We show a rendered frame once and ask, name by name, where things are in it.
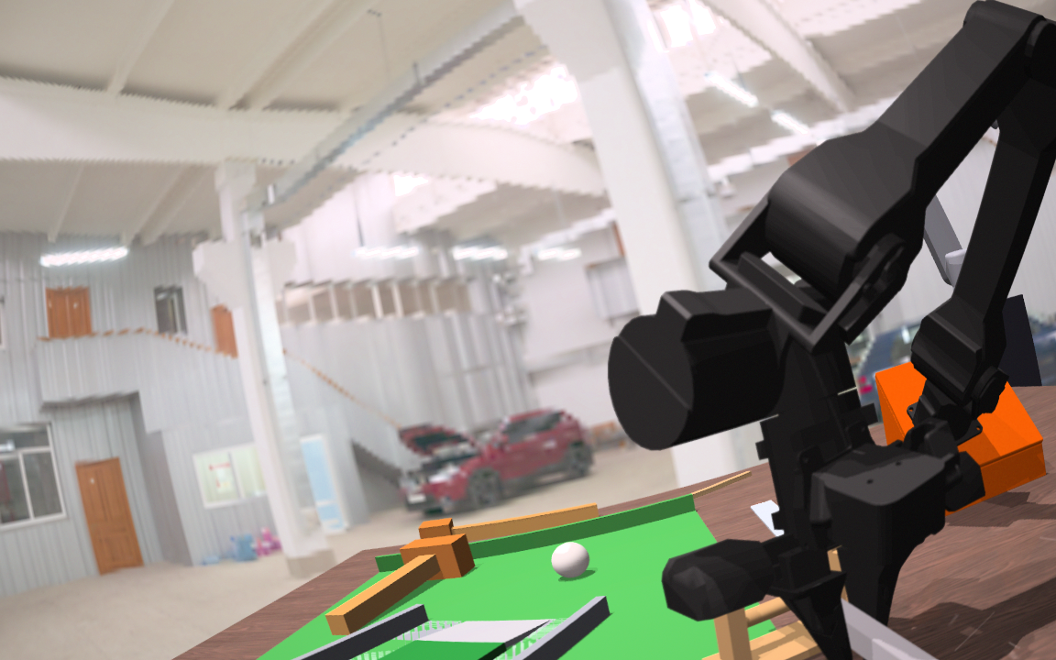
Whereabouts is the white flat bar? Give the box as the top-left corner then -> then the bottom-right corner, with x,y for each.
751,499 -> 784,536

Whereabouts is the green putting mat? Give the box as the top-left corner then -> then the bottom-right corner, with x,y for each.
257,511 -> 719,660

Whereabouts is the white ball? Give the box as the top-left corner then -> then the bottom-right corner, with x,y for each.
551,542 -> 590,578

